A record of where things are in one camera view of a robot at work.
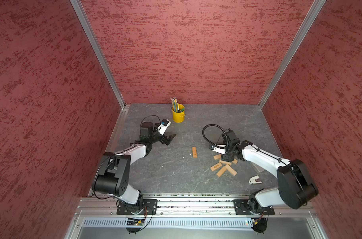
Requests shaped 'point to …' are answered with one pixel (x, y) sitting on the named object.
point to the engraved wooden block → (216, 166)
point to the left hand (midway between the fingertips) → (169, 131)
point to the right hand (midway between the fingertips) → (226, 150)
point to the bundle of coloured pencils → (175, 105)
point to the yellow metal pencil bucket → (178, 117)
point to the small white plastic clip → (254, 179)
